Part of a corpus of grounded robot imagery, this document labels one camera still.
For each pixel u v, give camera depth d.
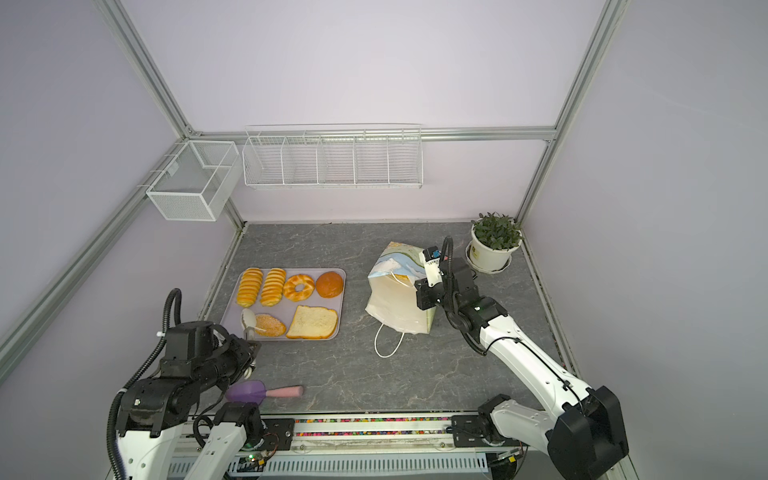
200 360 0.50
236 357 0.60
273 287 0.99
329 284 0.98
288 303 0.97
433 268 0.70
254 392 0.77
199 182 1.01
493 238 0.93
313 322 0.91
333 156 1.00
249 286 0.99
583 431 0.39
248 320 0.76
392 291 0.94
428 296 0.71
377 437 0.75
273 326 0.89
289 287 1.00
